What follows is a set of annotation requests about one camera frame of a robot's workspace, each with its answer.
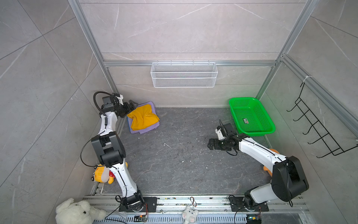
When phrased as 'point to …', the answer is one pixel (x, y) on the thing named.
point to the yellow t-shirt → (142, 117)
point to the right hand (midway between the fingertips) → (215, 145)
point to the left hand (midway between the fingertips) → (135, 105)
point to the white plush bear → (79, 212)
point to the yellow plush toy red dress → (102, 174)
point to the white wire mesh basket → (182, 75)
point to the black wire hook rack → (320, 140)
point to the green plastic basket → (250, 118)
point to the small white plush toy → (189, 215)
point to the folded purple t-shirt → (154, 126)
